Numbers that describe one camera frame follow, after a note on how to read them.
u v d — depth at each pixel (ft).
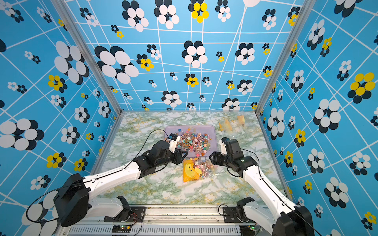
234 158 2.00
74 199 1.33
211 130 3.55
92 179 1.48
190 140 3.25
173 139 2.31
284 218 1.27
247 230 2.28
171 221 2.37
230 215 2.37
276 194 1.44
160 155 2.06
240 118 3.63
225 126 3.55
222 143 2.47
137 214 2.40
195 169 2.77
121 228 2.37
